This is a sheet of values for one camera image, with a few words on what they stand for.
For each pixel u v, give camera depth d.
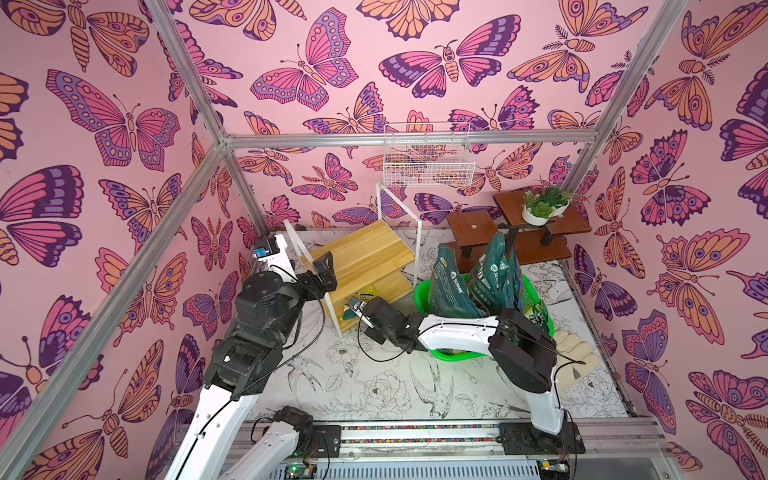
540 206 0.87
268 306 0.43
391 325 0.68
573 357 0.85
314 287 0.54
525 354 0.49
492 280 0.72
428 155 1.06
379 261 0.85
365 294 0.94
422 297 0.90
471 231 1.00
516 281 0.77
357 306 0.76
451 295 0.71
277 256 0.52
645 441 0.73
